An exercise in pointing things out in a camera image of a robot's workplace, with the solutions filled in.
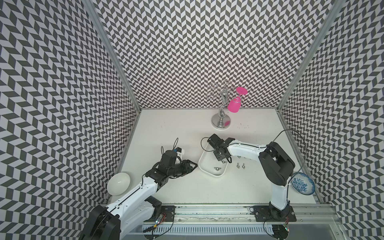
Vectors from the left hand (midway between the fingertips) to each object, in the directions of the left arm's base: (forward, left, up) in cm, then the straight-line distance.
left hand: (195, 168), depth 80 cm
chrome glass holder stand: (+39, -18, -7) cm, 43 cm away
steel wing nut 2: (-4, -19, +21) cm, 29 cm away
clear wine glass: (+57, -13, +10) cm, 59 cm away
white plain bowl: (-7, +41, -5) cm, 42 cm away
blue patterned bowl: (-6, -60, -8) cm, 60 cm away
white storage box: (+7, -8, -10) cm, 15 cm away
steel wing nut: (+4, -29, -9) cm, 30 cm away
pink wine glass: (+38, -25, +10) cm, 47 cm away
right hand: (+13, -18, -8) cm, 24 cm away
